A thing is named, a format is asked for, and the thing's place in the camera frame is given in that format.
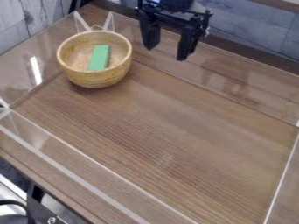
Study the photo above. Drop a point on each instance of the black table leg bracket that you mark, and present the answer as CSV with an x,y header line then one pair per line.
x,y
41,214

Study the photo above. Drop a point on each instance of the clear acrylic tray walls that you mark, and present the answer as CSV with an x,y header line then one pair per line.
x,y
188,143

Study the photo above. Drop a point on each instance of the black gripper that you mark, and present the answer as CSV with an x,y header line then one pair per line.
x,y
176,13

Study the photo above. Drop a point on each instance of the wooden bowl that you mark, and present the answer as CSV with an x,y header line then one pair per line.
x,y
73,54

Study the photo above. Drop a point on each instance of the green rectangular stick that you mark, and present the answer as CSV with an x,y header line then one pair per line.
x,y
98,58

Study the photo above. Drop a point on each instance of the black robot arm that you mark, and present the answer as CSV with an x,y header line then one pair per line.
x,y
176,14

